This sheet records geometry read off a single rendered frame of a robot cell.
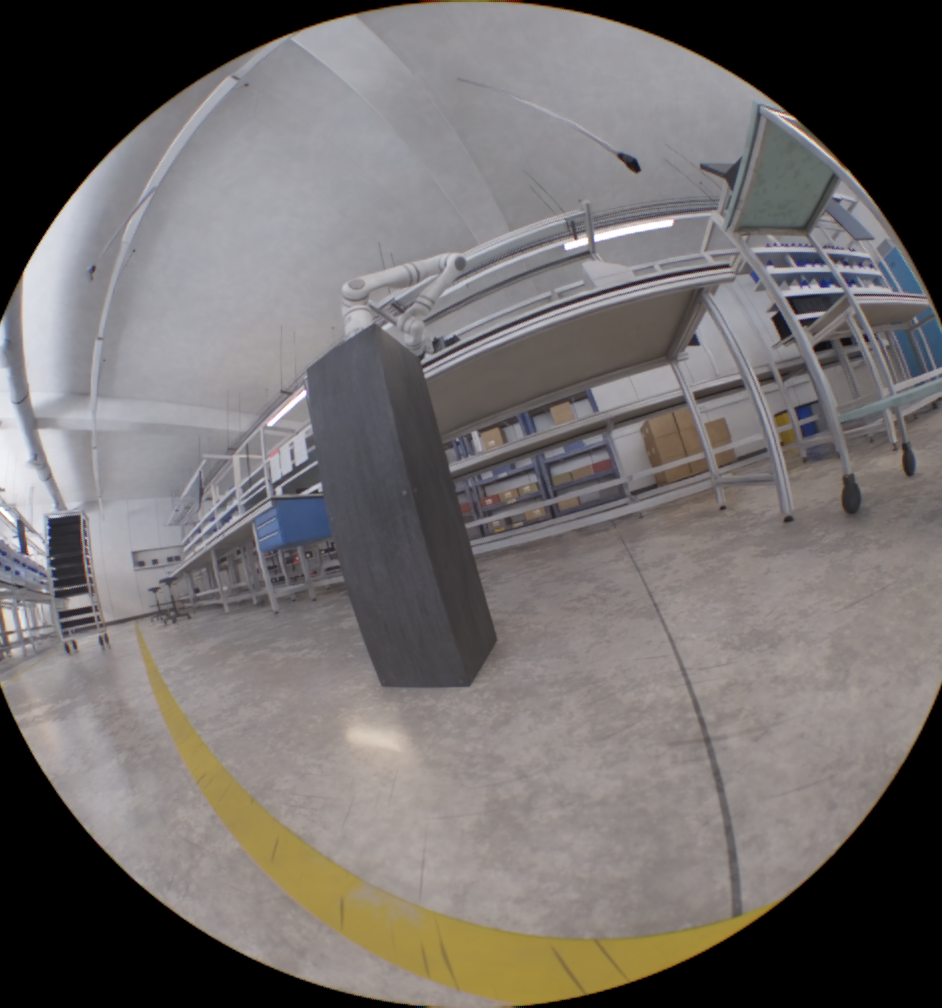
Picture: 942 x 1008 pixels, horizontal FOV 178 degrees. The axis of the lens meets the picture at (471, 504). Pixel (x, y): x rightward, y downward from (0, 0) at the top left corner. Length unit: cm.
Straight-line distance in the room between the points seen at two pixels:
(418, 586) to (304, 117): 358
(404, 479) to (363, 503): 12
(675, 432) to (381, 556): 420
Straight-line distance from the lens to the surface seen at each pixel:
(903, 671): 55
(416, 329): 117
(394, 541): 62
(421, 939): 36
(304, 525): 258
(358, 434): 69
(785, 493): 131
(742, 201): 132
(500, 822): 40
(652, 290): 123
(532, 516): 488
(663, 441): 442
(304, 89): 349
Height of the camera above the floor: 33
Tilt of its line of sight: 4 degrees up
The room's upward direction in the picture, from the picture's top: 16 degrees counter-clockwise
